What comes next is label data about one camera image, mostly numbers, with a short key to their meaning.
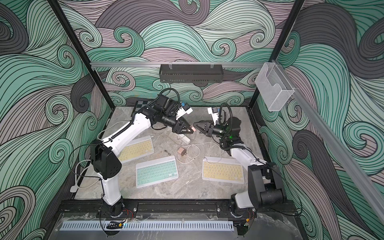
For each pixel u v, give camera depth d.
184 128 0.68
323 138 0.55
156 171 0.86
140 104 1.18
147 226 0.70
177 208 0.74
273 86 0.77
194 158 0.92
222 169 0.87
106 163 0.47
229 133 0.62
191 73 0.95
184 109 0.67
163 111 0.65
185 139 0.97
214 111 0.69
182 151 0.93
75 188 0.81
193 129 0.71
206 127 0.70
